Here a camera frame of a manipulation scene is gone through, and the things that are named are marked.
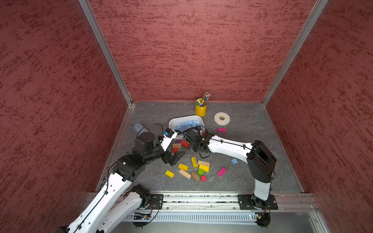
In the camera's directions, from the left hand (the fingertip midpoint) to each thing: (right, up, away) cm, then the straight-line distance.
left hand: (177, 149), depth 69 cm
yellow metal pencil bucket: (+14, +20, +39) cm, 46 cm away
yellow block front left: (-6, -18, +15) cm, 24 cm away
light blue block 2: (+3, +10, +35) cm, 37 cm away
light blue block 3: (+7, +11, +35) cm, 37 cm away
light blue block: (0, +10, +35) cm, 36 cm away
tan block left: (-2, -3, +24) cm, 24 cm away
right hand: (+10, -4, +20) cm, 23 cm away
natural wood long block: (+3, -18, +15) cm, 23 cm away
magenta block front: (+25, -18, +16) cm, 35 cm away
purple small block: (-2, -1, +27) cm, 27 cm away
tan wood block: (+14, -13, +19) cm, 27 cm away
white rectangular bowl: (-4, +13, +36) cm, 38 cm away
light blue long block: (+9, +11, +36) cm, 38 cm away
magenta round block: (+14, -21, +14) cm, 29 cm away
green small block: (+13, -17, +15) cm, 25 cm away
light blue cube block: (-4, +8, +35) cm, 36 cm away
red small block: (-4, -6, +24) cm, 25 cm away
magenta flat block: (+30, +6, +36) cm, 47 cm away
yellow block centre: (+2, -15, +17) cm, 23 cm away
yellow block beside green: (+16, -16, +17) cm, 28 cm away
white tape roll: (+31, +14, +42) cm, 54 cm away
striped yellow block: (+9, -12, +17) cm, 23 cm away
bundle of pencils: (+17, +26, +35) cm, 47 cm away
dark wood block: (+9, -19, +14) cm, 26 cm away
